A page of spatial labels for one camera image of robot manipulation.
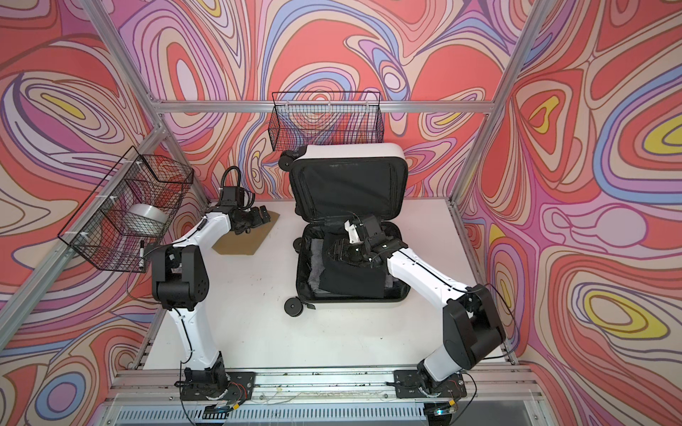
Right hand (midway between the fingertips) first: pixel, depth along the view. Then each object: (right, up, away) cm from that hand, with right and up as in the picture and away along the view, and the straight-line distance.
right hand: (335, 259), depth 83 cm
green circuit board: (-32, -39, -13) cm, 52 cm away
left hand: (-29, +14, +17) cm, 36 cm away
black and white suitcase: (-1, +24, +1) cm, 24 cm away
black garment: (+5, -7, +5) cm, 10 cm away
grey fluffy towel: (-7, -3, +10) cm, 12 cm away
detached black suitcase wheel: (-14, -16, +2) cm, 21 cm away
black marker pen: (-53, +3, -11) cm, 54 cm away
